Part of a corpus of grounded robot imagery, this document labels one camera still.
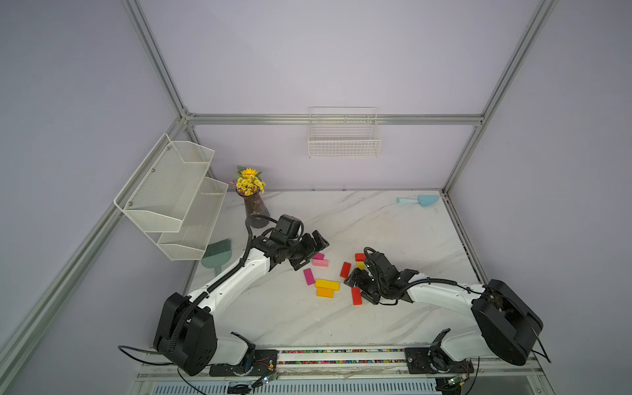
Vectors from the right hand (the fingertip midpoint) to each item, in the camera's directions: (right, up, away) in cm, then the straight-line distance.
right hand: (351, 289), depth 87 cm
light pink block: (-11, +8, +8) cm, 16 cm away
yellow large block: (-9, +1, +3) cm, 9 cm away
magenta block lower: (-16, +3, +5) cm, 17 cm away
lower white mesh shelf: (-59, +23, +5) cm, 63 cm away
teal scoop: (+39, +34, +31) cm, 60 cm away
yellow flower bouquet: (-38, +39, +2) cm, 54 cm away
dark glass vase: (-38, +31, +12) cm, 50 cm away
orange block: (-10, -1, +2) cm, 10 cm away
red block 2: (+2, -2, -1) cm, 3 cm away
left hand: (-11, +14, -6) cm, 19 cm away
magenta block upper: (-12, +10, +11) cm, 19 cm away
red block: (-2, +6, +6) cm, 9 cm away
